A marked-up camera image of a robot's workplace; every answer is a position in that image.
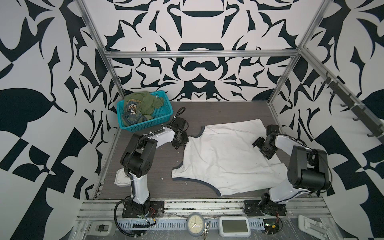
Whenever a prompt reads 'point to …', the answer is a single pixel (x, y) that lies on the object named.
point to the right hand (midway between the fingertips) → (259, 147)
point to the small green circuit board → (271, 226)
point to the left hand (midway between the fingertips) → (187, 139)
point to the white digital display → (232, 226)
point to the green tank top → (138, 106)
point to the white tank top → (226, 157)
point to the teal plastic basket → (164, 110)
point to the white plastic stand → (315, 228)
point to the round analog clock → (195, 224)
